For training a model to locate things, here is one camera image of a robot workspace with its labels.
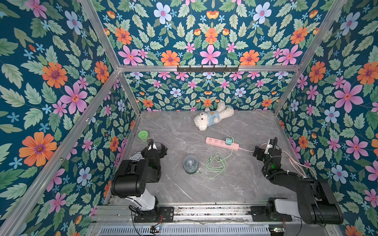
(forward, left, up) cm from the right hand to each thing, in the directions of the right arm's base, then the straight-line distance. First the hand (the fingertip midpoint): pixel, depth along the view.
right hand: (267, 147), depth 90 cm
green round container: (+9, +83, -2) cm, 83 cm away
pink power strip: (+5, +28, -5) cm, 29 cm away
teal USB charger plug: (+5, +23, -1) cm, 24 cm away
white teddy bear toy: (+21, +40, +2) cm, 45 cm away
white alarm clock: (-7, +82, -3) cm, 83 cm away
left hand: (0, +72, 0) cm, 72 cm away
